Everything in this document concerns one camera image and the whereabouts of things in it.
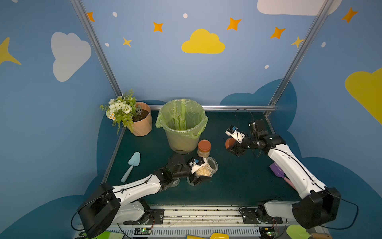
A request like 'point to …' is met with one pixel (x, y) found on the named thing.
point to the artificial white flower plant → (122, 110)
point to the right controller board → (267, 232)
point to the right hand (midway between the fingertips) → (235, 141)
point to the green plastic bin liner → (184, 116)
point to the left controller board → (143, 231)
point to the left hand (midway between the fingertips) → (208, 168)
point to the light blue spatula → (134, 161)
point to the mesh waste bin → (182, 144)
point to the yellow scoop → (214, 236)
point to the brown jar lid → (230, 143)
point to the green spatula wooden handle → (295, 231)
